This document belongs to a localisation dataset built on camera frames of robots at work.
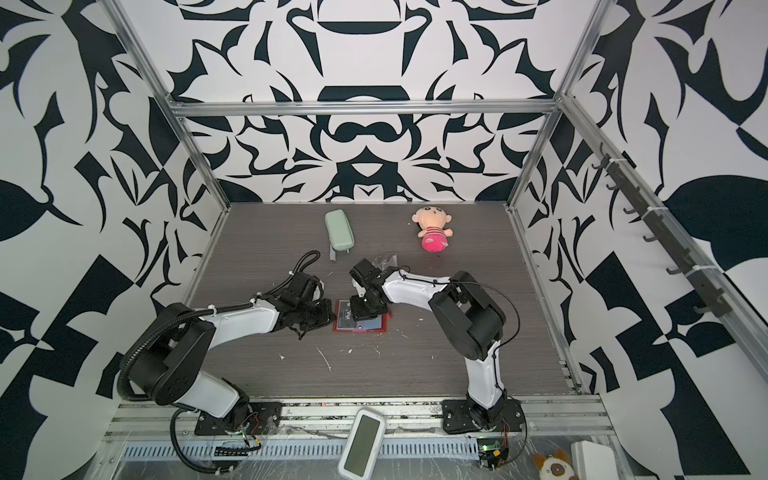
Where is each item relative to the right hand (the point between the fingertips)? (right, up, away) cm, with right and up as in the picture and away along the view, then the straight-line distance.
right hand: (356, 314), depth 90 cm
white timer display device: (+3, -23, -23) cm, 33 cm away
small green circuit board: (+34, -27, -19) cm, 47 cm away
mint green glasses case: (-8, +25, +18) cm, 31 cm away
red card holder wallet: (-4, -2, -1) cm, 4 cm away
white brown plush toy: (+46, -27, -24) cm, 58 cm away
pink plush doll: (+25, +29, +17) cm, 42 cm away
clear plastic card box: (+9, +15, +8) cm, 19 cm away
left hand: (-5, +1, 0) cm, 5 cm away
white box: (+54, -25, -24) cm, 64 cm away
